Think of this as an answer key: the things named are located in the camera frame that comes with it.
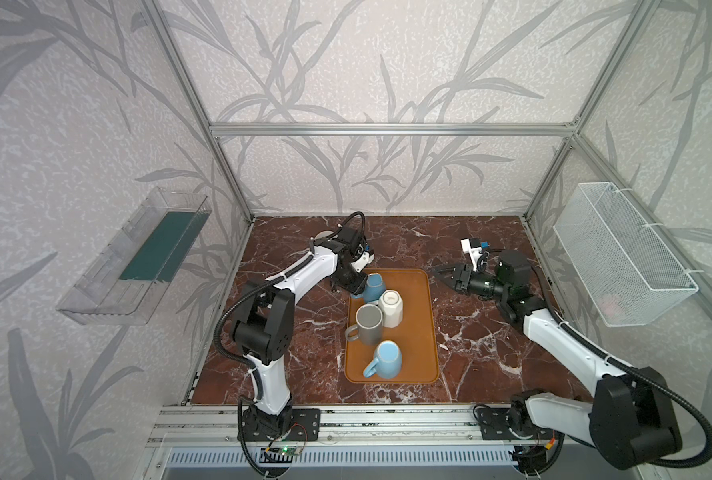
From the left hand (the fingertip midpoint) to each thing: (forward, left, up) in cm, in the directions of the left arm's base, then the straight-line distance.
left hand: (362, 277), depth 92 cm
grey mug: (-16, -3, +4) cm, 17 cm away
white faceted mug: (-10, -9, +2) cm, 14 cm away
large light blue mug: (-26, -8, +1) cm, 27 cm away
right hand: (-5, -20, +15) cm, 25 cm away
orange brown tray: (-15, -17, -8) cm, 24 cm away
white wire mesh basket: (-15, -56, +28) cm, 65 cm away
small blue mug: (-4, -4, +1) cm, 6 cm away
